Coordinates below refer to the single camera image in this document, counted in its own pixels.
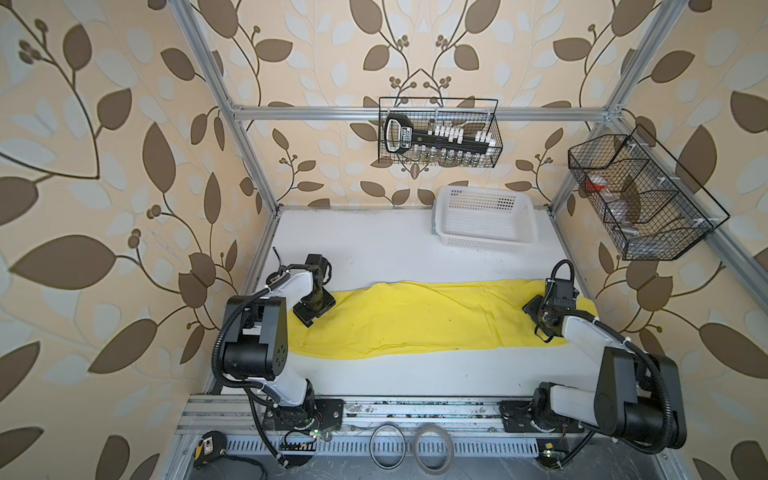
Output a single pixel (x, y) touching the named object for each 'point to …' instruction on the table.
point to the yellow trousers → (382, 318)
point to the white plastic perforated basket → (486, 218)
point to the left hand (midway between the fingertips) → (317, 310)
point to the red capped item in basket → (596, 183)
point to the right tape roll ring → (449, 438)
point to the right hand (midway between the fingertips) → (534, 312)
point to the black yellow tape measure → (210, 448)
